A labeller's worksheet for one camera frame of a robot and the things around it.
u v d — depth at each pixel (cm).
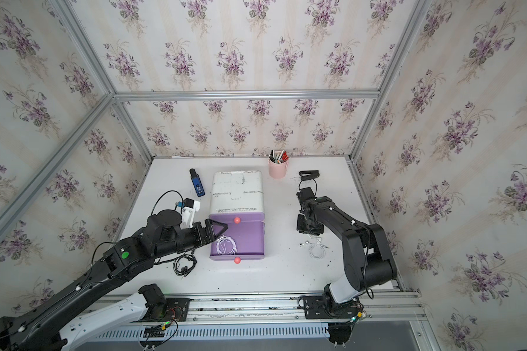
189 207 62
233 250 79
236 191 78
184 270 82
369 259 45
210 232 57
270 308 75
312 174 111
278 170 109
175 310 73
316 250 87
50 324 40
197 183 106
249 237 80
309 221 75
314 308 73
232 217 76
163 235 49
